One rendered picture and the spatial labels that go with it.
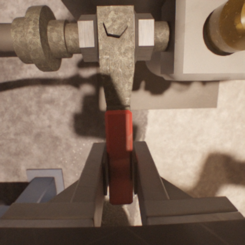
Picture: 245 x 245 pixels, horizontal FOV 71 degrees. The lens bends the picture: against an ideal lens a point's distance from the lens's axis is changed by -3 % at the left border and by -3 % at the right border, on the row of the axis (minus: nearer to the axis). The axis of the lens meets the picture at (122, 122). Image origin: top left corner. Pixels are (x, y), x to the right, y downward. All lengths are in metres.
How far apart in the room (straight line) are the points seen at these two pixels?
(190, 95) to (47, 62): 0.54
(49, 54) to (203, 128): 0.62
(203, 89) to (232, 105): 0.13
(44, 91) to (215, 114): 0.61
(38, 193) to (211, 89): 0.68
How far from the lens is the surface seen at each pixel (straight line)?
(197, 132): 0.70
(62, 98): 0.64
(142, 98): 0.61
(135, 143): 0.15
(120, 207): 0.80
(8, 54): 0.19
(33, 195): 0.67
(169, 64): 0.18
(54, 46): 0.18
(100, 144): 0.15
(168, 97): 0.63
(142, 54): 0.17
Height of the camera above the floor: 0.61
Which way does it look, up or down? 75 degrees down
